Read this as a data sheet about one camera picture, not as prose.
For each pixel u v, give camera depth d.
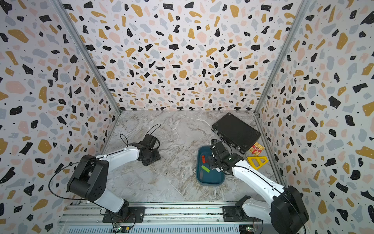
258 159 0.93
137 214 0.73
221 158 0.63
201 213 0.75
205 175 0.87
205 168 0.90
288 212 0.40
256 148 0.97
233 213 0.73
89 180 0.45
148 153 0.77
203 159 0.93
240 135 1.03
